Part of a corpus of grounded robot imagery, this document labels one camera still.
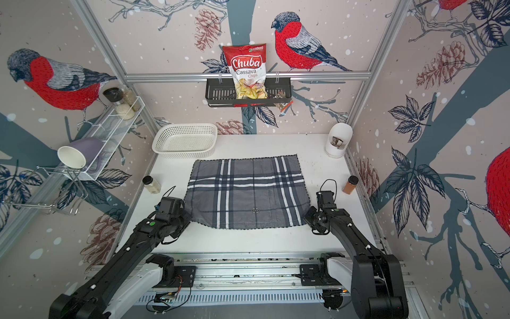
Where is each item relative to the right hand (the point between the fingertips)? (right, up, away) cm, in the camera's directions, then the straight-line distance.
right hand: (306, 216), depth 88 cm
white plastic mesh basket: (-67, +37, +34) cm, 84 cm away
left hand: (-50, +3, -4) cm, 50 cm away
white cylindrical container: (+23, +37, +19) cm, 48 cm away
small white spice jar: (-73, +14, +4) cm, 74 cm away
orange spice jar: (+22, +13, +4) cm, 26 cm away
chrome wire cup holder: (-85, +17, -27) cm, 91 cm away
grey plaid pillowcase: (-28, +9, +9) cm, 30 cm away
